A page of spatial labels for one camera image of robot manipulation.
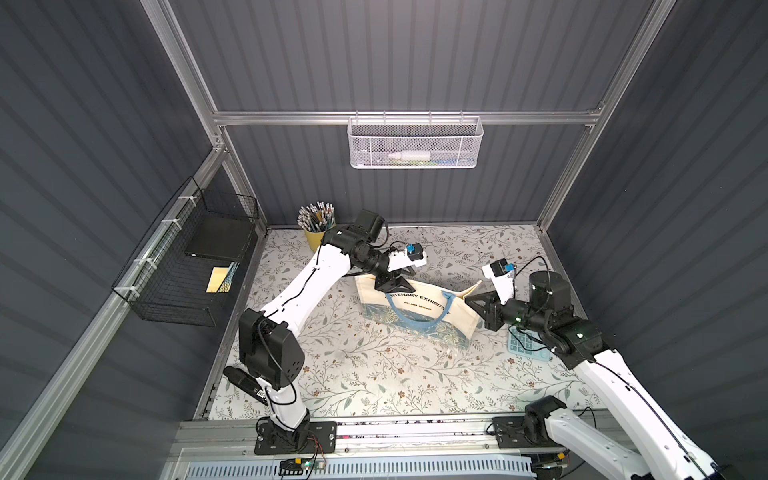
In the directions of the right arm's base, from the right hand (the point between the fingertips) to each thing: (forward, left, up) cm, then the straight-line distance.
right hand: (470, 301), depth 70 cm
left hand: (+7, +13, -1) cm, 15 cm away
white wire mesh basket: (+68, +13, +2) cm, 69 cm away
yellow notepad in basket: (0, +56, +9) cm, 56 cm away
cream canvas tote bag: (+4, +9, -12) cm, 16 cm away
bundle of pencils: (+38, +45, -8) cm, 60 cm away
